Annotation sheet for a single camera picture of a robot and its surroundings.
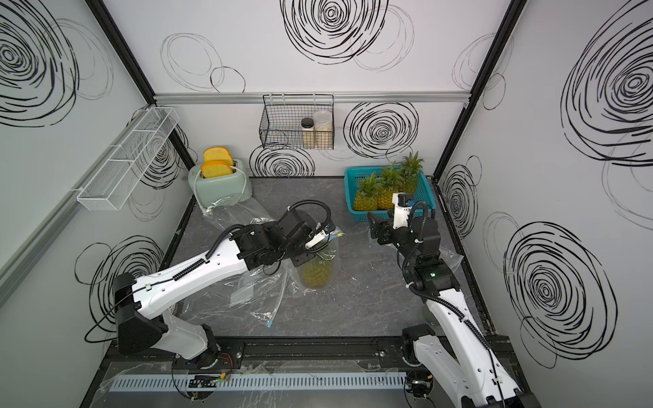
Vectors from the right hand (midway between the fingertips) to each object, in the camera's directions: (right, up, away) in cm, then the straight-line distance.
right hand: (380, 213), depth 71 cm
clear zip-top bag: (-40, -29, +13) cm, 51 cm away
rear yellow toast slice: (-59, +22, +28) cm, 69 cm away
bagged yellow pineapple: (+9, +11, +23) cm, 27 cm away
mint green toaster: (-58, +7, +30) cm, 66 cm away
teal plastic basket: (+25, +7, +33) cm, 42 cm away
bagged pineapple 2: (+17, +16, +28) cm, 37 cm away
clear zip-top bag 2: (-54, -2, +28) cm, 60 cm away
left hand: (-20, -8, +3) cm, 22 cm away
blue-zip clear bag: (-14, -12, +2) cm, 19 cm away
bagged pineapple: (-19, -19, +8) cm, 28 cm away
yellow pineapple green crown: (-1, +6, +23) cm, 23 cm away
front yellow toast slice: (-59, +16, +25) cm, 66 cm away
